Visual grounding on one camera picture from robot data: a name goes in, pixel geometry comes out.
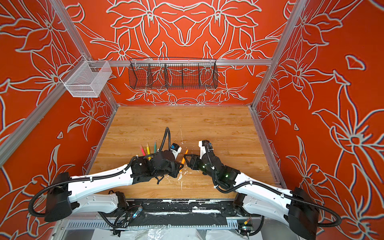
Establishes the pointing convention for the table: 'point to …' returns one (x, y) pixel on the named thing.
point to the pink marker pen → (143, 152)
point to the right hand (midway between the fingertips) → (183, 157)
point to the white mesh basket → (86, 78)
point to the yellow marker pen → (148, 150)
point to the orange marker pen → (183, 160)
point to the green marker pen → (155, 147)
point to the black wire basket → (174, 73)
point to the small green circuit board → (246, 230)
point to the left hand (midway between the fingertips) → (184, 165)
